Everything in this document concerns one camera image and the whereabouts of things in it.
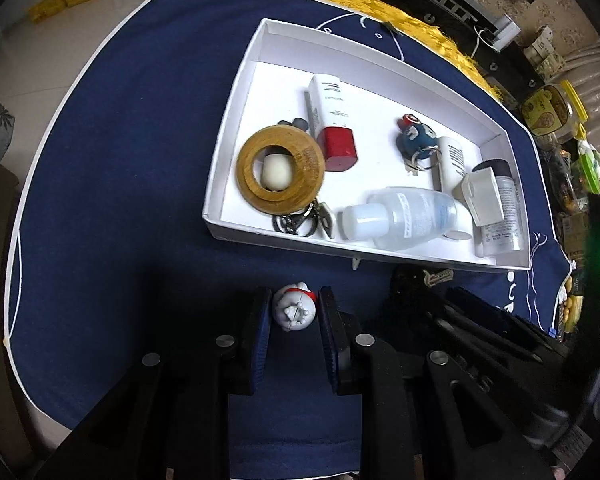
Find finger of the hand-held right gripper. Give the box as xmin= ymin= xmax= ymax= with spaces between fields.
xmin=447 ymin=286 xmax=573 ymax=358
xmin=420 ymin=299 xmax=547 ymax=367

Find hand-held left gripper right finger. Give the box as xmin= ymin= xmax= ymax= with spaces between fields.
xmin=317 ymin=286 xmax=556 ymax=480

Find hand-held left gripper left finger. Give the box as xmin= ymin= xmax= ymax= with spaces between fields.
xmin=35 ymin=286 xmax=273 ymax=480

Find white figurine red scarf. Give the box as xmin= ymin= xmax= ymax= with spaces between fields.
xmin=271 ymin=282 xmax=317 ymax=332

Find large clear bottle black cap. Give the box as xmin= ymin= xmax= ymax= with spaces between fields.
xmin=472 ymin=159 xmax=525 ymax=259

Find dark object beige tag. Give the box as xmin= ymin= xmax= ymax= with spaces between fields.
xmin=390 ymin=265 xmax=453 ymax=301

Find white plastic case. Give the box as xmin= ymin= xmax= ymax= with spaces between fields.
xmin=452 ymin=166 xmax=506 ymax=227

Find small clear bottle white cap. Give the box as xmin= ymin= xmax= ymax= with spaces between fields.
xmin=341 ymin=186 xmax=463 ymax=252

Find wooden ring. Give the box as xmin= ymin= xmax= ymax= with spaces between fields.
xmin=236 ymin=126 xmax=327 ymax=213

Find panda keychain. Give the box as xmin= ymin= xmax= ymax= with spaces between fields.
xmin=257 ymin=117 xmax=338 ymax=240

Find blue round figure keychain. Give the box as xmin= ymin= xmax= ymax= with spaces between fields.
xmin=397 ymin=114 xmax=443 ymax=173

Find white tube red cap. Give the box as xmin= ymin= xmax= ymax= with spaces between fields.
xmin=307 ymin=74 xmax=358 ymax=172

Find white cardboard box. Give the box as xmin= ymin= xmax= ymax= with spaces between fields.
xmin=201 ymin=17 xmax=532 ymax=274

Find yellow gourd ornaments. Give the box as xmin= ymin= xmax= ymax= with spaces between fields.
xmin=560 ymin=275 xmax=583 ymax=333

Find clear jar dark contents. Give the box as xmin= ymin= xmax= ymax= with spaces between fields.
xmin=550 ymin=147 xmax=581 ymax=211

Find green-lid jar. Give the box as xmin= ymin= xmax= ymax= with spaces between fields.
xmin=577 ymin=140 xmax=600 ymax=193

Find yellow-lid jar printed label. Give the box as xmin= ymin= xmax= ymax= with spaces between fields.
xmin=520 ymin=80 xmax=591 ymax=136

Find navy printed mat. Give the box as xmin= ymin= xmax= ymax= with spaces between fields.
xmin=2 ymin=0 xmax=573 ymax=478

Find cream printed bag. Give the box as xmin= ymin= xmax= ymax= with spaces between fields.
xmin=525 ymin=25 xmax=566 ymax=78

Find white router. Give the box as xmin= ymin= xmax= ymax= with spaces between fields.
xmin=485 ymin=15 xmax=522 ymax=51

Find white socket panel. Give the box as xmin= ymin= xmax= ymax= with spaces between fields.
xmin=426 ymin=0 xmax=473 ymax=21

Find white cable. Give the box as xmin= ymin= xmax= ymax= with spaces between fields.
xmin=467 ymin=25 xmax=491 ymax=58

